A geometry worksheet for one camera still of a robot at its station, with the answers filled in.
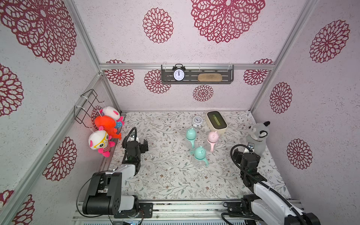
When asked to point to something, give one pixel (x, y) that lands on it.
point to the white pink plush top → (110, 111)
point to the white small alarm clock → (197, 121)
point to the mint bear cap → (191, 134)
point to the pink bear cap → (213, 134)
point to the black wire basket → (84, 111)
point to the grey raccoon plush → (257, 139)
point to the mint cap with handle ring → (200, 153)
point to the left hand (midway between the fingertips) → (137, 141)
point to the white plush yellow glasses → (100, 140)
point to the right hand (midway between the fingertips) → (245, 149)
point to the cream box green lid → (215, 122)
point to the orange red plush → (108, 124)
